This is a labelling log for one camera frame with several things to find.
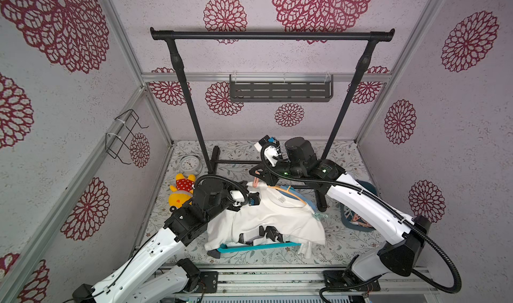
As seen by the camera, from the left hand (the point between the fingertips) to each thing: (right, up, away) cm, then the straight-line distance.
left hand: (241, 180), depth 70 cm
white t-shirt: (+13, -11, 0) cm, 17 cm away
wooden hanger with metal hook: (+16, -4, -2) cm, 17 cm away
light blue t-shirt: (+24, -8, -2) cm, 25 cm away
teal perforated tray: (-7, -24, +1) cm, 25 cm away
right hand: (+3, +4, -4) cm, 6 cm away
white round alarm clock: (-29, +5, +35) cm, 45 cm away
